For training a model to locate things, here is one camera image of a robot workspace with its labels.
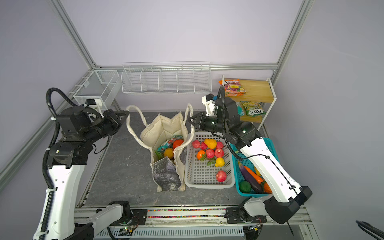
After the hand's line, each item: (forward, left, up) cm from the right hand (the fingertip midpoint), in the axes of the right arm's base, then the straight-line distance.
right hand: (187, 121), depth 62 cm
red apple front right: (-10, -17, -35) cm, 40 cm away
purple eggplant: (-15, -35, -37) cm, 53 cm away
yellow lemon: (-1, -17, -36) cm, 39 cm away
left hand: (+1, +24, +3) cm, 24 cm away
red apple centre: (+4, -11, -35) cm, 37 cm away
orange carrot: (-11, -37, -37) cm, 54 cm away
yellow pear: (+9, -12, -32) cm, 36 cm away
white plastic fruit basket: (-8, -4, -39) cm, 40 cm away
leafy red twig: (0, -12, -38) cm, 40 cm away
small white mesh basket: (+43, +61, -12) cm, 76 cm away
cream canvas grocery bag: (-14, +10, -23) cm, 28 cm away
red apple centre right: (+5, -17, -35) cm, 39 cm away
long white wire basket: (+50, +18, -11) cm, 55 cm away
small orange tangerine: (+4, -5, -35) cm, 36 cm away
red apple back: (+9, -7, -35) cm, 37 cm away
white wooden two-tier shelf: (+30, -39, -8) cm, 50 cm away
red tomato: (+8, +9, -29) cm, 31 cm away
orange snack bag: (+28, -24, -4) cm, 37 cm away
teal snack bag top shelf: (+6, +14, -27) cm, 31 cm away
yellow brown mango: (+1, +13, -29) cm, 31 cm away
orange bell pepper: (-17, -40, -34) cm, 55 cm away
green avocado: (-16, -29, -35) cm, 48 cm away
